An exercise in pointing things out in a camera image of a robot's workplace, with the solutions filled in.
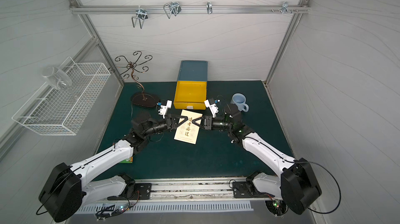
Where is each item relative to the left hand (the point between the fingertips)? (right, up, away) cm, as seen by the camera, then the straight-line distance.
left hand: (187, 121), depth 68 cm
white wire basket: (-56, +8, +1) cm, 57 cm away
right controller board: (+42, -42, +4) cm, 59 cm away
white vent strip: (-13, -40, +2) cm, 42 cm away
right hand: (+2, -1, +2) cm, 3 cm away
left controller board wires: (-38, -41, +1) cm, 56 cm away
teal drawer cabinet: (0, +28, +30) cm, 41 cm away
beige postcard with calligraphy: (0, -5, 0) cm, 5 cm away
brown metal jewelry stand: (-37, +9, +39) cm, 55 cm away
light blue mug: (+31, +9, +33) cm, 46 cm away
